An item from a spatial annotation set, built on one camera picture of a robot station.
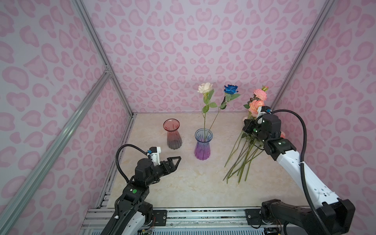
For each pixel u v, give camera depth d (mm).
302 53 853
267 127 558
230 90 721
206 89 750
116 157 554
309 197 392
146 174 564
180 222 729
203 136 856
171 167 653
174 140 927
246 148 979
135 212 530
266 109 652
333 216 377
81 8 687
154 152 681
